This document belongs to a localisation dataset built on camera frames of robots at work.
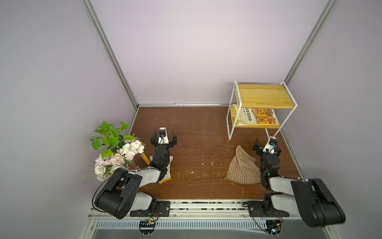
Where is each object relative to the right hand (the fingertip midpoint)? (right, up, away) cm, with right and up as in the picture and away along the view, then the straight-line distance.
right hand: (271, 139), depth 82 cm
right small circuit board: (-5, -42, -11) cm, 43 cm away
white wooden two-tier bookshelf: (-10, +18, -7) cm, 22 cm away
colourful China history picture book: (-4, +13, +8) cm, 16 cm away
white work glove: (-59, -22, +1) cm, 63 cm away
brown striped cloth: (-15, -18, +3) cm, 24 cm away
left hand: (-61, +5, +1) cm, 61 cm away
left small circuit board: (-67, -42, -11) cm, 80 cm away
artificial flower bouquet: (-77, -2, -20) cm, 79 cm away
